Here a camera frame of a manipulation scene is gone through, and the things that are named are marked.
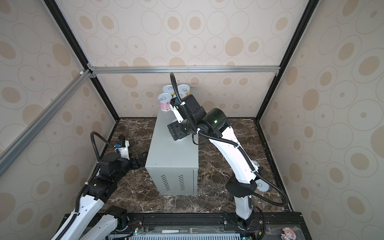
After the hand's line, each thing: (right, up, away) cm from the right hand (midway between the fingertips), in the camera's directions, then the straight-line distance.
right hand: (177, 127), depth 64 cm
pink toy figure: (+51, -49, +5) cm, 71 cm away
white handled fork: (+6, -50, +8) cm, 50 cm away
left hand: (-18, -12, +11) cm, 24 cm away
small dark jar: (-40, -6, +33) cm, 52 cm away
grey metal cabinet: (-1, -15, -7) cm, 16 cm away
